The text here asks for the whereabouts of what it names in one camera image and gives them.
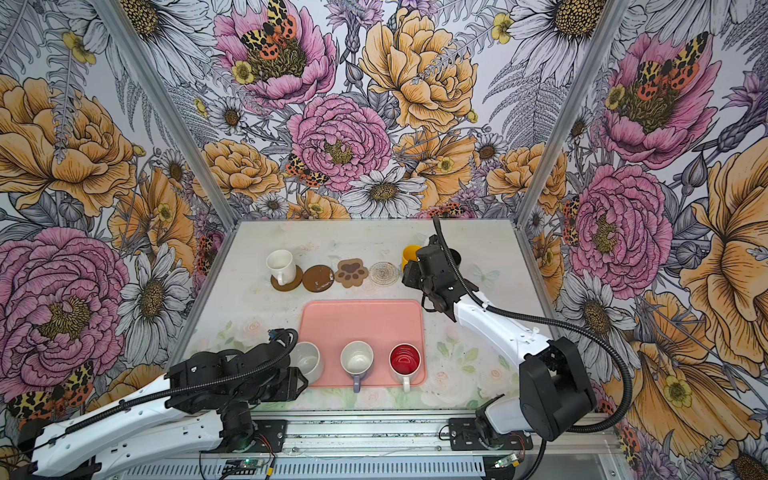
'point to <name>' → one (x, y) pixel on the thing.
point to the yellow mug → (409, 253)
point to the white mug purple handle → (357, 358)
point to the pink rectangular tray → (382, 324)
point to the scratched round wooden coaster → (318, 278)
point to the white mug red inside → (404, 361)
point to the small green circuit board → (246, 466)
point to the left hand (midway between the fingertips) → (293, 394)
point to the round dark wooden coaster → (292, 285)
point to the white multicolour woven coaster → (384, 273)
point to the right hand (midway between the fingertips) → (411, 277)
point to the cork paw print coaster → (351, 272)
